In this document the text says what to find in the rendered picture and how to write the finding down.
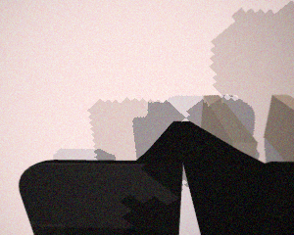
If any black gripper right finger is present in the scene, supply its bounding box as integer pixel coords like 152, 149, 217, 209
182, 121, 294, 235

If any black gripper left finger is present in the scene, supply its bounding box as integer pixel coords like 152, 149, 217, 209
19, 121, 185, 235

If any beige domino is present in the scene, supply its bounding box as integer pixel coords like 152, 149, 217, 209
201, 95, 258, 158
265, 94, 294, 162

